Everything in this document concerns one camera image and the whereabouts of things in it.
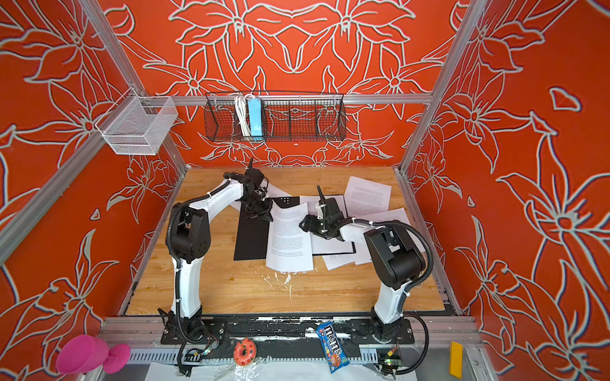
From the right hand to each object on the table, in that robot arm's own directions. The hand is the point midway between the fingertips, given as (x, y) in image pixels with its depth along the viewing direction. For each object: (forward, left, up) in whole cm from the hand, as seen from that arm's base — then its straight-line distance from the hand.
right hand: (302, 225), depth 94 cm
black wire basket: (+40, +12, +25) cm, 48 cm away
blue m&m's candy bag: (-42, -9, -2) cm, 43 cm away
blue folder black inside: (-11, -16, -3) cm, 19 cm away
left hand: (+2, +11, +3) cm, 12 cm away
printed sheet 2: (-14, -13, -3) cm, 19 cm away
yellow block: (-45, -46, -5) cm, 64 cm away
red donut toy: (-42, +17, -2) cm, 46 cm away
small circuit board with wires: (-45, -26, -5) cm, 53 cm away
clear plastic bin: (+30, +65, +29) cm, 77 cm away
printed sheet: (+18, -30, -6) cm, 35 cm away
